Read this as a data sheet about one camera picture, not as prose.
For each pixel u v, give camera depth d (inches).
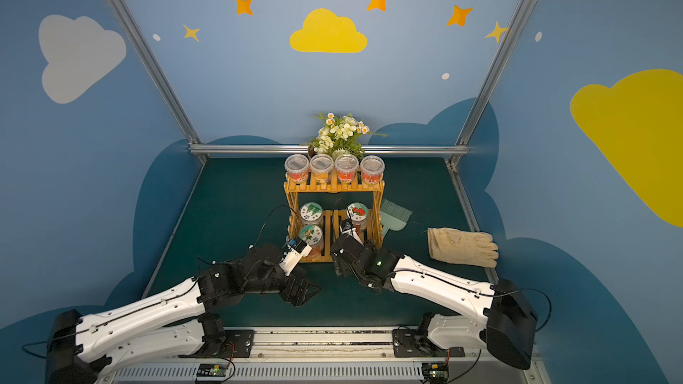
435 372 28.7
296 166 29.0
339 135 33.9
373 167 28.9
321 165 29.0
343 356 29.0
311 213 35.7
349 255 22.9
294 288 24.3
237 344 29.2
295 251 25.2
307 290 24.6
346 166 28.9
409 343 29.0
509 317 15.7
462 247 36.8
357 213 35.7
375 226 38.7
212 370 28.3
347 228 27.7
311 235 33.6
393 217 40.0
